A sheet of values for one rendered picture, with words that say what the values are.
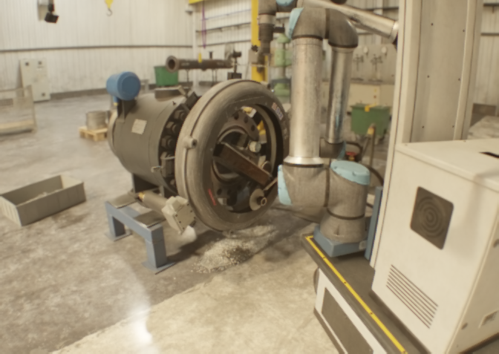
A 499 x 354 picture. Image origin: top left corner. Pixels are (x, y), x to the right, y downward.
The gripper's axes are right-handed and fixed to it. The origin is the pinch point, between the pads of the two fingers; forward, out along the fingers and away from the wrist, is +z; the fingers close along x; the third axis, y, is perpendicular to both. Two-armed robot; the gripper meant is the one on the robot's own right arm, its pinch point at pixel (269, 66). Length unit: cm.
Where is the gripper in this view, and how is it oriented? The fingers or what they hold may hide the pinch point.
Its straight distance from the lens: 157.7
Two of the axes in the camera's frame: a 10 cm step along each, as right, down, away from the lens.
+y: -10.0, -0.3, -0.9
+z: -0.5, 9.7, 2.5
